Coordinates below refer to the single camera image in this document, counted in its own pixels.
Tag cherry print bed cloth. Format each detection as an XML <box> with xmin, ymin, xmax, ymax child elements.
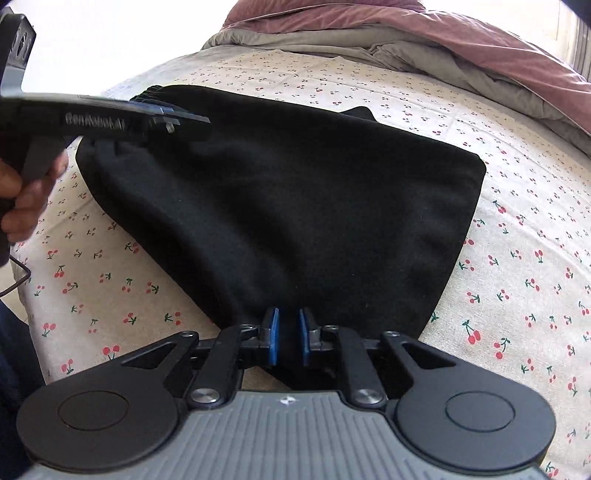
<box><xmin>9</xmin><ymin>46</ymin><xmax>591</xmax><ymax>480</ymax></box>

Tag black pants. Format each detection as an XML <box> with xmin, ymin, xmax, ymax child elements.
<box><xmin>75</xmin><ymin>84</ymin><xmax>485</xmax><ymax>393</ymax></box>

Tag person's left hand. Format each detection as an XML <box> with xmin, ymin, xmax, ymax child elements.
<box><xmin>0</xmin><ymin>151</ymin><xmax>70</xmax><ymax>243</ymax></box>

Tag person's navy clothing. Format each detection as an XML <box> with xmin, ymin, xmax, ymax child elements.
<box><xmin>0</xmin><ymin>295</ymin><xmax>47</xmax><ymax>416</ymax></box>

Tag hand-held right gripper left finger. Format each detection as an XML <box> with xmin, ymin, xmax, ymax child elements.
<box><xmin>120</xmin><ymin>307</ymin><xmax>281</xmax><ymax>410</ymax></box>

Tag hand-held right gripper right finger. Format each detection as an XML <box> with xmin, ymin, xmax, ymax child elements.
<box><xmin>298</xmin><ymin>307</ymin><xmax>458</xmax><ymax>410</ymax></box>

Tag pink and grey duvet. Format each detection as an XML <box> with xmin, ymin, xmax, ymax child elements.
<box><xmin>201</xmin><ymin>0</ymin><xmax>591</xmax><ymax>160</ymax></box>

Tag beige patterned curtain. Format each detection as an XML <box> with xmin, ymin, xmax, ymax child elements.
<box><xmin>556</xmin><ymin>0</ymin><xmax>591</xmax><ymax>77</ymax></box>

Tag thin black cable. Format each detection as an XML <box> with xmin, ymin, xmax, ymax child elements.
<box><xmin>0</xmin><ymin>256</ymin><xmax>32</xmax><ymax>297</ymax></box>

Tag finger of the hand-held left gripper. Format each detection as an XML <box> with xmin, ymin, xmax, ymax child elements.
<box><xmin>130</xmin><ymin>102</ymin><xmax>212</xmax><ymax>140</ymax></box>

